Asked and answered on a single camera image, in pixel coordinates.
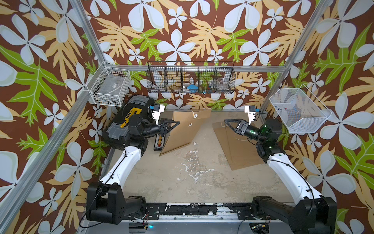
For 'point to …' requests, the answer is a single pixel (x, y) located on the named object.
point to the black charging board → (159, 142)
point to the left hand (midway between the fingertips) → (179, 122)
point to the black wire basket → (191, 77)
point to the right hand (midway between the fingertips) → (225, 123)
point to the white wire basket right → (301, 112)
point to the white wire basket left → (108, 86)
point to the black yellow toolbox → (116, 134)
